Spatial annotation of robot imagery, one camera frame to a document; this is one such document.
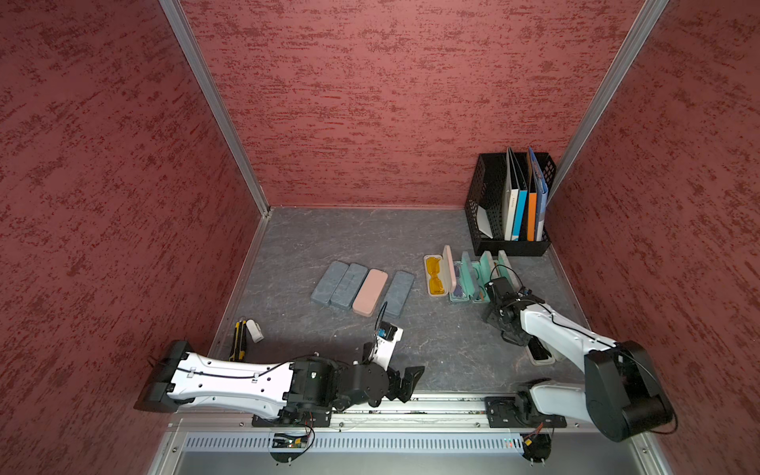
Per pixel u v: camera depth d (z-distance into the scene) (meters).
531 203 0.88
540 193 0.85
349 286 0.95
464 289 0.97
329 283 0.95
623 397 0.42
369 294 0.93
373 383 0.49
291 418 0.63
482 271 1.02
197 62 0.79
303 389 0.48
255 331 0.85
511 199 0.88
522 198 0.87
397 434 0.73
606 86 0.85
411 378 0.58
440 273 1.01
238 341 0.85
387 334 0.58
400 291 0.95
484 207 1.18
